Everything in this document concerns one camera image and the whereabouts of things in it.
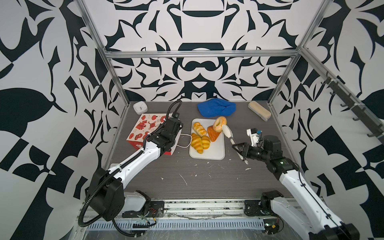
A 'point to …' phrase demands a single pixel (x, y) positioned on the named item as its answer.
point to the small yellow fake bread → (206, 142)
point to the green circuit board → (271, 226)
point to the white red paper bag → (141, 125)
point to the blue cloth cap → (216, 107)
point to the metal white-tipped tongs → (228, 133)
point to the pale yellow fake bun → (218, 122)
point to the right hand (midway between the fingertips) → (234, 145)
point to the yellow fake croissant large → (196, 142)
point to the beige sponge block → (261, 111)
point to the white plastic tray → (217, 149)
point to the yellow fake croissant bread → (199, 129)
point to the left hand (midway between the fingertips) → (165, 123)
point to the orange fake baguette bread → (213, 134)
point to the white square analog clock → (140, 107)
